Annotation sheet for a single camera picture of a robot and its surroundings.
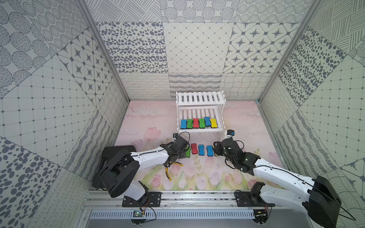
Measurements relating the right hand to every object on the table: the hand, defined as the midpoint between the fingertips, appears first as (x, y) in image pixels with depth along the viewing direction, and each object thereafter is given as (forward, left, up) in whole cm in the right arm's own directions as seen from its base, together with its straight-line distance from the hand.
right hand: (217, 144), depth 83 cm
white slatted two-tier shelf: (+25, +9, +2) cm, 27 cm away
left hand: (0, +21, -7) cm, 22 cm away
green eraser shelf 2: (+14, +9, +4) cm, 17 cm away
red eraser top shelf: (+2, +13, -11) cm, 17 cm away
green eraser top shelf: (-1, +18, -10) cm, 20 cm away
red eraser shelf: (+13, +13, +3) cm, 18 cm away
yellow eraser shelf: (+14, +1, +3) cm, 14 cm away
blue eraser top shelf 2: (+2, +3, -11) cm, 12 cm away
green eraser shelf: (+12, +17, +4) cm, 21 cm away
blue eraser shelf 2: (+14, +5, +5) cm, 15 cm away
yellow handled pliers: (-12, +30, -10) cm, 34 cm away
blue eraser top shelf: (+1, +9, -11) cm, 14 cm away
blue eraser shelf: (+12, +20, +4) cm, 24 cm away
